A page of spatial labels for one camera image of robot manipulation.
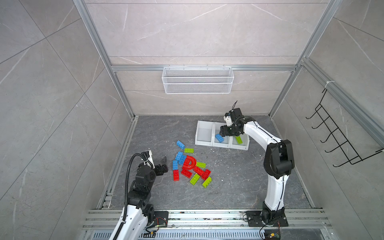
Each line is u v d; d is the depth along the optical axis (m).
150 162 0.66
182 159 0.93
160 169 0.71
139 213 0.53
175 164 0.91
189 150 0.98
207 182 0.84
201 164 0.93
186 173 0.88
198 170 0.89
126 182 0.54
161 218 0.73
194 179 0.86
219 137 1.04
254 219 0.73
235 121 0.79
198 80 1.01
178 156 0.95
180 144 1.00
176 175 0.87
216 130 1.01
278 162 0.53
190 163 0.93
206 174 0.88
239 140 1.04
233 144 0.98
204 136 1.06
